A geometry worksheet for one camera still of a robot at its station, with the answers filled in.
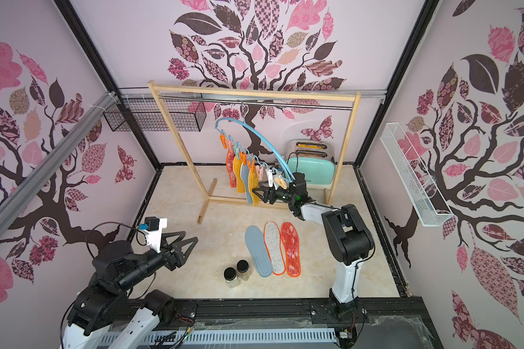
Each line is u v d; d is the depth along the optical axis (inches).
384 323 28.5
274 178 29.1
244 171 32.1
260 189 32.1
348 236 20.0
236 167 33.4
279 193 31.9
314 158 39.7
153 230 21.3
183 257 22.3
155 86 24.0
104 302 17.0
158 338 28.5
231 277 28.6
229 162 35.1
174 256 21.5
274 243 35.4
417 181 27.6
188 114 32.8
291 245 35.4
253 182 32.7
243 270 29.4
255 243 35.6
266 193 31.4
